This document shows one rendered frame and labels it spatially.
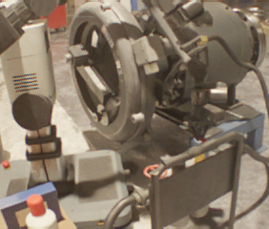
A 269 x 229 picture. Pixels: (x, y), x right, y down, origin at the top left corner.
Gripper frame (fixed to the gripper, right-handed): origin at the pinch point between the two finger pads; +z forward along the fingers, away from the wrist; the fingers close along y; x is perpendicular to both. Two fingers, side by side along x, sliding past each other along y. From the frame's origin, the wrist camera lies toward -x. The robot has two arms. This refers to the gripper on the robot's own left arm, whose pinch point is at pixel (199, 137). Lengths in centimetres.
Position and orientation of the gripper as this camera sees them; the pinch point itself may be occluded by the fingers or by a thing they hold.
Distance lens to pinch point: 131.0
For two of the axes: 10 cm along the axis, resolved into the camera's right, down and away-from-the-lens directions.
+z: 0.7, 9.1, 4.1
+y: 8.4, -2.8, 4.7
